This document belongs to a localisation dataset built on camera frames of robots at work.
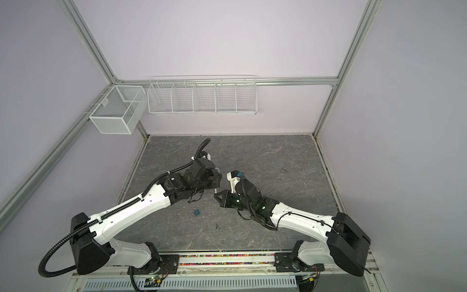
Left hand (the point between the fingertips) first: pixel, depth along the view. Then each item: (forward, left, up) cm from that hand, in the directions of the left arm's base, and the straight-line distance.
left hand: (219, 179), depth 76 cm
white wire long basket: (+49, +9, +9) cm, 50 cm away
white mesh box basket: (+45, +55, +3) cm, 71 cm away
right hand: (-7, +3, -3) cm, 8 cm away
